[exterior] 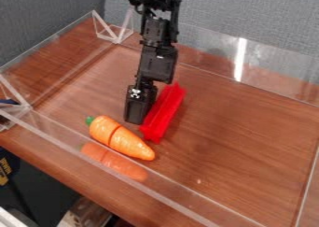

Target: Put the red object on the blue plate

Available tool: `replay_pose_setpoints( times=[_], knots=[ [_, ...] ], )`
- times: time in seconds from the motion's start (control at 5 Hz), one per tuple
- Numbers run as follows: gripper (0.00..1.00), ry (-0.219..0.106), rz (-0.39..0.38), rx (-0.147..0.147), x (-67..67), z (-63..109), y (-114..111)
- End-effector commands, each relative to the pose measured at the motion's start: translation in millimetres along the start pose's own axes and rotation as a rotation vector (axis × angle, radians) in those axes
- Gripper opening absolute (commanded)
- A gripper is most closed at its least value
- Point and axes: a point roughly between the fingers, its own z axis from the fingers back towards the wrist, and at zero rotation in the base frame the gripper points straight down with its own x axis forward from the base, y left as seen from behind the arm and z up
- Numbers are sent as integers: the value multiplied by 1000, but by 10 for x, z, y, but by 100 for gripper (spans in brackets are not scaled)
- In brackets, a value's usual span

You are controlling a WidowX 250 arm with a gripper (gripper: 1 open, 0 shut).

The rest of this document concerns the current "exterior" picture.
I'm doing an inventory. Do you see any red rectangular block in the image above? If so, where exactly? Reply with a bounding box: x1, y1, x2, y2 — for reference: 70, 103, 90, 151
140, 82, 185, 144

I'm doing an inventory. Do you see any wooden box under table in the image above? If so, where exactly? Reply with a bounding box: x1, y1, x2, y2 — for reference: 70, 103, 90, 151
55, 197, 111, 227

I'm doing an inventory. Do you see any dark bag with yellow label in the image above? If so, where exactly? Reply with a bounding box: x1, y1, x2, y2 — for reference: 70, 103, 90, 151
0, 147, 19, 188

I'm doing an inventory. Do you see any clear acrylic tray enclosure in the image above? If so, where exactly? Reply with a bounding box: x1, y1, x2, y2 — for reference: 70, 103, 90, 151
0, 13, 319, 227

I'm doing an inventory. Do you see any orange toy carrot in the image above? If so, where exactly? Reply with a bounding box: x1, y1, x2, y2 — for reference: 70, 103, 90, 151
85, 115, 156, 161

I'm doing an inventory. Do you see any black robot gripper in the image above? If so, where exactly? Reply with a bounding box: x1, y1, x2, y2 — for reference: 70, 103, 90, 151
122, 41, 178, 124

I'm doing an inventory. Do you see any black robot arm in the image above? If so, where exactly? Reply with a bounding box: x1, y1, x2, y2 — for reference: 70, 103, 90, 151
123, 0, 181, 124

